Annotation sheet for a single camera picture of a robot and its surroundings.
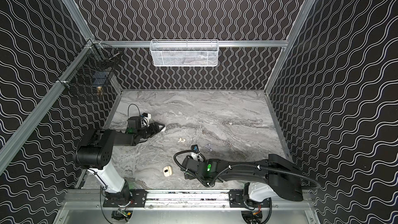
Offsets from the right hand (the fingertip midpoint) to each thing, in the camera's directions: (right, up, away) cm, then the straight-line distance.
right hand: (192, 169), depth 80 cm
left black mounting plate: (-26, -13, -4) cm, 29 cm away
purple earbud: (+9, +8, +12) cm, 17 cm away
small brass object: (-49, +41, +3) cm, 64 cm away
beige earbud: (-7, +12, +15) cm, 20 cm away
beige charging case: (-13, -2, +2) cm, 13 cm away
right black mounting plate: (+21, -12, -6) cm, 26 cm away
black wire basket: (-62, +56, +13) cm, 84 cm away
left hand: (-16, +18, +17) cm, 30 cm away
